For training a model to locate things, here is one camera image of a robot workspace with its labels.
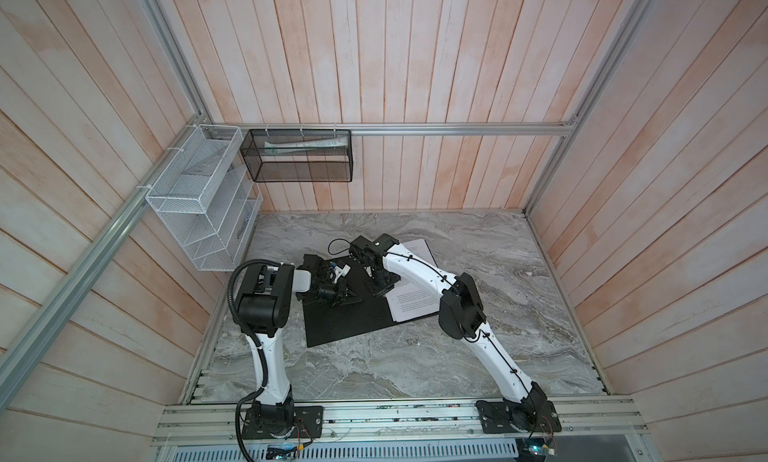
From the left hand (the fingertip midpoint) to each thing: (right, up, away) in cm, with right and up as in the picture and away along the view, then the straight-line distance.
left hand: (361, 301), depth 94 cm
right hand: (+7, +3, +1) cm, 8 cm away
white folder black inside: (-11, -6, -4) cm, 13 cm away
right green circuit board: (+44, -31, -24) cm, 59 cm away
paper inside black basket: (-25, +49, -4) cm, 55 cm away
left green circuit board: (-18, -32, -23) cm, 44 cm away
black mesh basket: (-22, +50, +9) cm, 56 cm away
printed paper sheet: (+16, 0, +1) cm, 16 cm away
